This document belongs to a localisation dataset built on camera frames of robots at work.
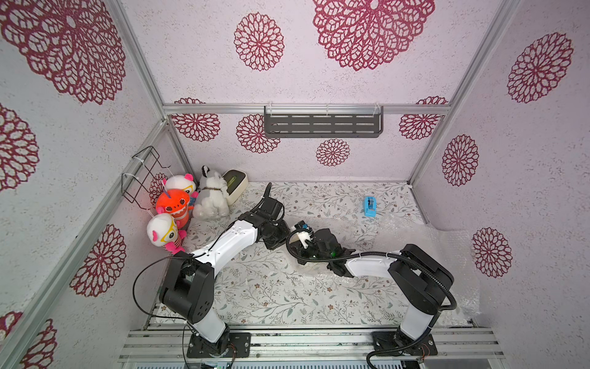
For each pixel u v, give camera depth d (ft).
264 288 2.81
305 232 2.53
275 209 2.30
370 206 3.56
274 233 2.39
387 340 2.43
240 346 2.40
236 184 3.66
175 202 2.94
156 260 1.41
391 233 3.32
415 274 1.57
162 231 2.63
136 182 2.47
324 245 2.29
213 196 3.28
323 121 3.11
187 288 1.47
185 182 3.12
